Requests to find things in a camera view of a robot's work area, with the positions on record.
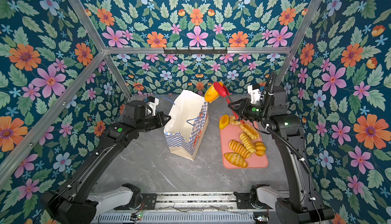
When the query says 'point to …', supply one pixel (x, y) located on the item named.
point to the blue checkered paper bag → (186, 124)
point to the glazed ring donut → (232, 120)
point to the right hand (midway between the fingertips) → (230, 104)
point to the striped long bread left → (240, 148)
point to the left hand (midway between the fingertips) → (173, 114)
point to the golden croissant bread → (236, 159)
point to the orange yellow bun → (223, 121)
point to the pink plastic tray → (257, 160)
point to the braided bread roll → (250, 131)
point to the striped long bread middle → (248, 142)
